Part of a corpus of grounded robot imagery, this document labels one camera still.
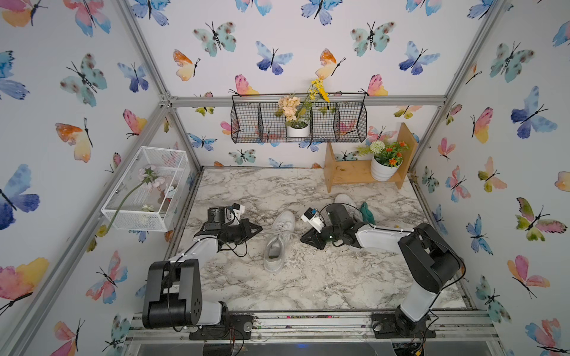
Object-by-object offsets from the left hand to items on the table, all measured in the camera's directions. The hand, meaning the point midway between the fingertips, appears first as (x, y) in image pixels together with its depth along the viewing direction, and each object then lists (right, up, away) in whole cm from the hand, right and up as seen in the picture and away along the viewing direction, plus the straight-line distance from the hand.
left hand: (262, 226), depth 87 cm
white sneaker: (+8, -1, +1) cm, 8 cm away
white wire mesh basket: (-35, +14, -13) cm, 40 cm away
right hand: (+16, -4, 0) cm, 17 cm away
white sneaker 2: (+33, +8, -5) cm, 34 cm away
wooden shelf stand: (+39, +23, +24) cm, 51 cm away
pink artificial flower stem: (-35, +19, -14) cm, 42 cm away
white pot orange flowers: (+53, +28, +10) cm, 60 cm away
